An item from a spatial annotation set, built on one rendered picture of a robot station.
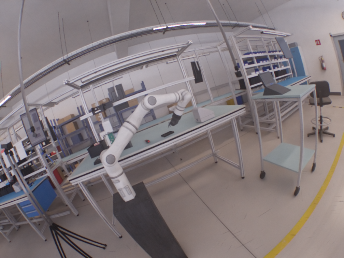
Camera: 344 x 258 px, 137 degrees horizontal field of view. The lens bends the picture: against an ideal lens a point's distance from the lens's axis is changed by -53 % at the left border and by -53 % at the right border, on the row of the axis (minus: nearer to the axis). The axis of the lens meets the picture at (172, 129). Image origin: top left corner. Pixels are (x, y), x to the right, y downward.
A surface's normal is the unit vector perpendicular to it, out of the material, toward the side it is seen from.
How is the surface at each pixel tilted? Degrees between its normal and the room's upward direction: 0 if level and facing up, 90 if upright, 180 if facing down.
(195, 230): 0
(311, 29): 90
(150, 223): 90
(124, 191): 90
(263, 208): 0
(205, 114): 90
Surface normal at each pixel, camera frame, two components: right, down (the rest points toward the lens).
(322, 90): -0.78, 0.36
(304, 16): -0.90, 0.36
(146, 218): 0.36, 0.09
